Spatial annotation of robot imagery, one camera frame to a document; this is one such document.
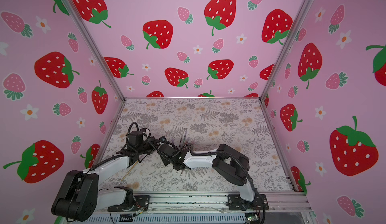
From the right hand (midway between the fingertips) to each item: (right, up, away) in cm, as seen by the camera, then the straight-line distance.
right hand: (161, 156), depth 85 cm
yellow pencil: (-19, -9, -1) cm, 21 cm away
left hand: (+1, +8, +4) cm, 9 cm away
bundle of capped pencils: (+12, +6, +11) cm, 17 cm away
